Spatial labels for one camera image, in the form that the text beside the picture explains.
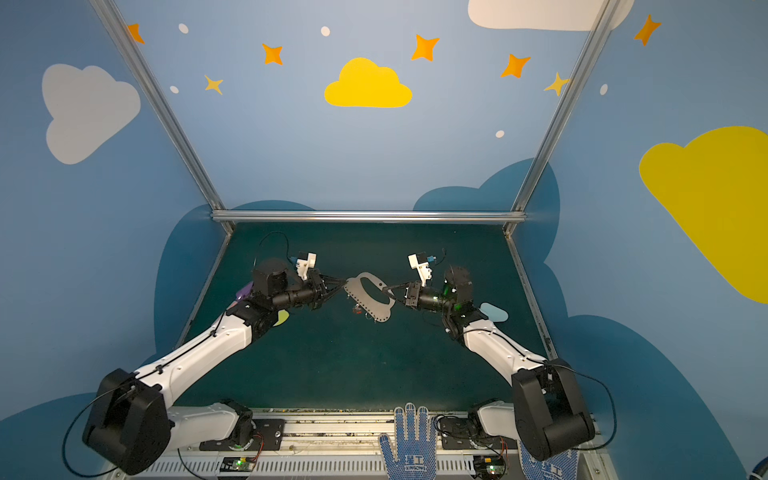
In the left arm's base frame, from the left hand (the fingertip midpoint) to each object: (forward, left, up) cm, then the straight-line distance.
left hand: (349, 284), depth 75 cm
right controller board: (-36, -35, -25) cm, 56 cm away
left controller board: (-36, +26, -25) cm, 51 cm away
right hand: (-1, -9, -1) cm, 10 cm away
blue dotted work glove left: (-33, -17, -24) cm, 45 cm away
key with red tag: (-3, -2, -8) cm, 9 cm away
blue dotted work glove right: (-35, -52, -24) cm, 68 cm away
